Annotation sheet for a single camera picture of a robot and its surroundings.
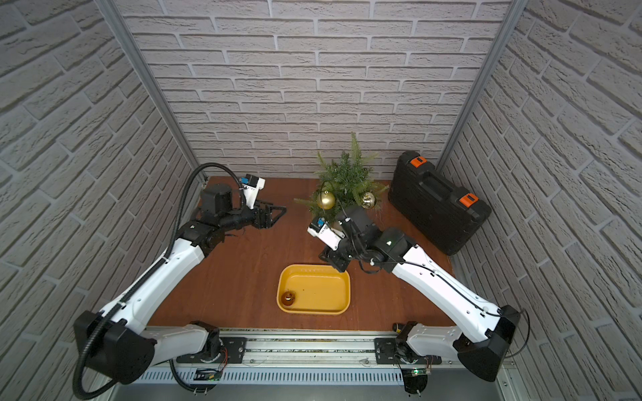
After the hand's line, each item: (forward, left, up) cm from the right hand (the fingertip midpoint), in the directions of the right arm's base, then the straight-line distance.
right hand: (328, 250), depth 70 cm
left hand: (+14, +13, +6) cm, 20 cm away
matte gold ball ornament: (+14, 0, +6) cm, 15 cm away
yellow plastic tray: (-2, +6, -23) cm, 24 cm away
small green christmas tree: (+16, -6, +10) cm, 20 cm away
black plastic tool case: (+13, -41, -3) cm, 43 cm away
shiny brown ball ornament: (-6, +14, -20) cm, 25 cm away
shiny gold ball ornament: (+14, -13, +5) cm, 20 cm away
